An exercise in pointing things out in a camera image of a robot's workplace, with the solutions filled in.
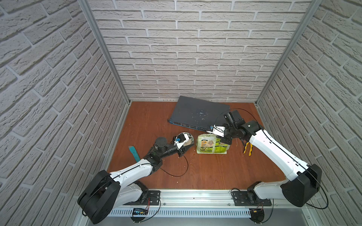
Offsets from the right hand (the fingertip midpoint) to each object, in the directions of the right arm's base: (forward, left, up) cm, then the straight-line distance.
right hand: (216, 133), depth 79 cm
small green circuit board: (-33, +44, -19) cm, 58 cm away
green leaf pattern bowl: (+4, +14, -15) cm, 20 cm away
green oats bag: (-3, +3, -6) cm, 7 cm away
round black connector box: (-38, -16, -18) cm, 45 cm away
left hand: (-2, +15, +2) cm, 15 cm away
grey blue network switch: (+27, +7, -14) cm, 31 cm away
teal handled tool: (-2, +51, -16) cm, 54 cm away
